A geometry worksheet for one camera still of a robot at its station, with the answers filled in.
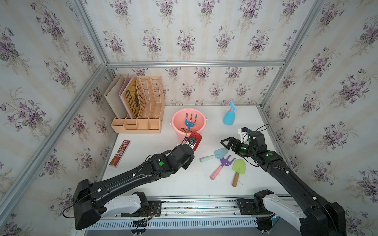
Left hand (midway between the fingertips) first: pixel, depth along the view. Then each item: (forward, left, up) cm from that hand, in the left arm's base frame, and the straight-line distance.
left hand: (190, 154), depth 75 cm
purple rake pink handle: (+2, -22, -15) cm, 27 cm away
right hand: (+6, -21, -1) cm, 22 cm away
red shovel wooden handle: (+5, -4, +7) cm, 10 cm away
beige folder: (+33, +47, +11) cm, 58 cm away
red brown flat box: (+8, +44, -16) cm, 48 cm away
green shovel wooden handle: (-1, -30, -15) cm, 34 cm away
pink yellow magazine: (+38, +39, +7) cm, 55 cm away
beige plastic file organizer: (+39, +28, -11) cm, 49 cm away
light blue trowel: (+8, -19, -15) cm, 26 cm away
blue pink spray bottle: (+33, -29, -9) cm, 45 cm away
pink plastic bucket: (+26, +6, -11) cm, 28 cm away
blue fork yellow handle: (+27, -1, -8) cm, 28 cm away
